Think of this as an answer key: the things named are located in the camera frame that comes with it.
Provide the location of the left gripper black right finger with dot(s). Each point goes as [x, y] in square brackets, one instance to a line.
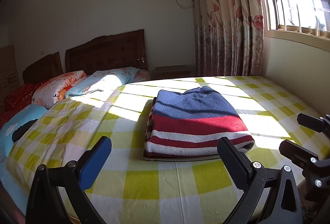
[236, 163]

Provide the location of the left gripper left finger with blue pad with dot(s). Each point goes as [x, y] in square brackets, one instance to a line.
[92, 161]

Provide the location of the red white striped knit sweater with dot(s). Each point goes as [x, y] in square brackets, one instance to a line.
[187, 126]

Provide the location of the light blue cartoon quilt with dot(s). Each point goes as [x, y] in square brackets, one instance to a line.
[10, 184]

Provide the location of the pink orange floral pillow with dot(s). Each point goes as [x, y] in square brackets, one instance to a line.
[54, 90]

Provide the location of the light blue floral pillow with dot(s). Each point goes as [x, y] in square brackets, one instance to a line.
[108, 80]

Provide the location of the red patterned bedding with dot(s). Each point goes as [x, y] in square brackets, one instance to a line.
[18, 100]

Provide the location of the dark wooden headboard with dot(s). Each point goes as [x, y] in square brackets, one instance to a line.
[108, 52]
[43, 69]

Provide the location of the wooden cabinet door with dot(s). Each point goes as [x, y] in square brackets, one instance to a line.
[8, 72]

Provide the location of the wooden bedside table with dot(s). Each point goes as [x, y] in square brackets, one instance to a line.
[171, 72]

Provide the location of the floral pink curtain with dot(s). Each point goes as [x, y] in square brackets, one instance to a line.
[228, 37]

